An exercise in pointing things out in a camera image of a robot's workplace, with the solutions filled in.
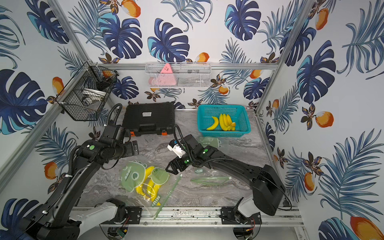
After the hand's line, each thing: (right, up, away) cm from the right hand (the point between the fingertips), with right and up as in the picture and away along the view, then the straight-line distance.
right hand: (172, 163), depth 77 cm
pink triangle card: (-6, +49, +14) cm, 51 cm away
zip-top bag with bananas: (-21, -6, +2) cm, 22 cm away
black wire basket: (-47, +36, +3) cm, 59 cm away
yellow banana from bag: (+35, +22, +33) cm, 53 cm away
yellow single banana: (+26, +20, +33) cm, 47 cm away
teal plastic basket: (+44, +29, +35) cm, 63 cm away
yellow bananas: (-14, -15, +5) cm, 21 cm away
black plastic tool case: (-21, +26, +31) cm, 45 cm away
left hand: (-21, +9, -4) cm, 23 cm away
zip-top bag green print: (+18, -8, +3) cm, 20 cm away
